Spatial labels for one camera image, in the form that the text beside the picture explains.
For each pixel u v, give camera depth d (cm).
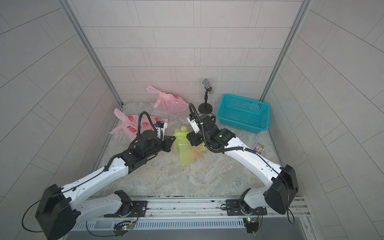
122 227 66
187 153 79
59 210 37
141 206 72
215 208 73
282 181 39
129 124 92
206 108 112
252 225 68
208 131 55
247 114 110
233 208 71
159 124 66
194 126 65
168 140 66
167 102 102
